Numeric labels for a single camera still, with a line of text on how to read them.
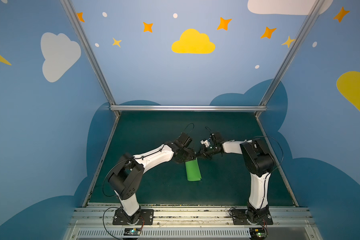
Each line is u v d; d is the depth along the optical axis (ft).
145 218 2.41
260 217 2.24
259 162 1.79
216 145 2.73
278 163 3.31
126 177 1.51
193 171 2.90
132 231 2.35
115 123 4.00
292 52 2.78
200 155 2.97
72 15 2.32
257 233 2.35
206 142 3.21
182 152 2.45
